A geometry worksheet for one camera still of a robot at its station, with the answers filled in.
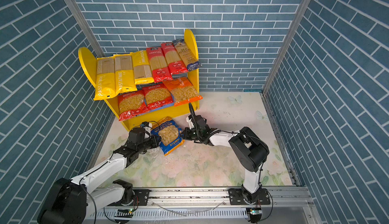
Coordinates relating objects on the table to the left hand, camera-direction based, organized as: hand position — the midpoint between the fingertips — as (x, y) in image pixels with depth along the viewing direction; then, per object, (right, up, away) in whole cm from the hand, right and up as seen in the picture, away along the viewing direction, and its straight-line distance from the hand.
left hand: (162, 137), depth 87 cm
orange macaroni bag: (+11, +28, +10) cm, 31 cm away
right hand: (+9, +2, +2) cm, 10 cm away
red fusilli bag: (-5, +24, +7) cm, 26 cm away
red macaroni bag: (-19, +19, +2) cm, 27 cm away
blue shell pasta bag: (+5, +2, +2) cm, 5 cm away
